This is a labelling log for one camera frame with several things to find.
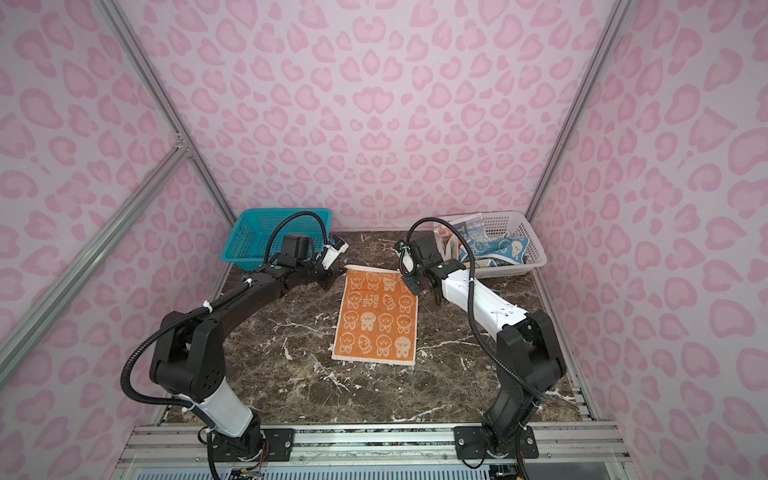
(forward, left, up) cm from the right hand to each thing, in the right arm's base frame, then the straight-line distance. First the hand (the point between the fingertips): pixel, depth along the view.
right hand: (419, 270), depth 89 cm
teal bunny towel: (+13, -32, -5) cm, 35 cm away
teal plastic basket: (+24, +64, -9) cm, 69 cm away
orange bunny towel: (-8, +13, -14) cm, 21 cm away
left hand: (+1, +23, +2) cm, 23 cm away
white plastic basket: (+29, -35, -8) cm, 46 cm away
